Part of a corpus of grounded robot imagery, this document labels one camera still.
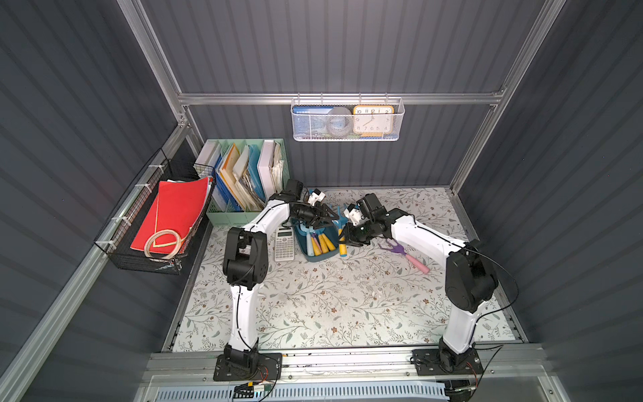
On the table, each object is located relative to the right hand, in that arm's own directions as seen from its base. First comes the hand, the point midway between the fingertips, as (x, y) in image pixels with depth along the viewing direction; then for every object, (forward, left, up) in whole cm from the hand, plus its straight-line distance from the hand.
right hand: (344, 238), depth 88 cm
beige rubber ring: (-13, +55, +17) cm, 59 cm away
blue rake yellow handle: (+4, +5, -11) cm, 12 cm away
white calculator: (+4, +24, -11) cm, 27 cm away
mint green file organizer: (+24, +37, +10) cm, 45 cm away
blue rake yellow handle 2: (+5, +1, +2) cm, 6 cm away
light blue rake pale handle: (+3, +13, -8) cm, 15 cm away
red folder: (-2, +49, +19) cm, 53 cm away
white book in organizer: (+23, +30, +12) cm, 40 cm away
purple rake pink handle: (+7, +11, -10) cm, 17 cm away
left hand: (+7, +4, +2) cm, 8 cm away
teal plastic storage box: (+10, +5, -10) cm, 15 cm away
